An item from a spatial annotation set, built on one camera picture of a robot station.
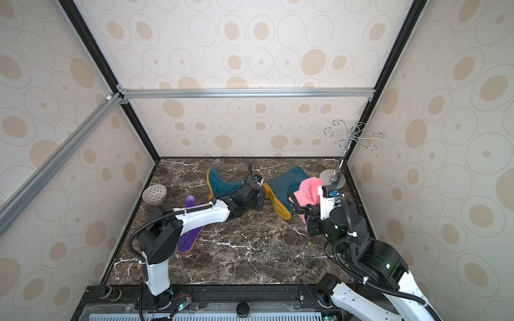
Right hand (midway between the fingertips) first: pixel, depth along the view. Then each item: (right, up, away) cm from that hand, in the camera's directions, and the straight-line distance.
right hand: (316, 205), depth 62 cm
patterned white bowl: (-71, +1, +38) cm, 81 cm away
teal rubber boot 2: (-8, +5, +38) cm, 39 cm away
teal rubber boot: (-39, +4, +37) cm, 54 cm away
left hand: (-13, -1, +26) cm, 29 cm away
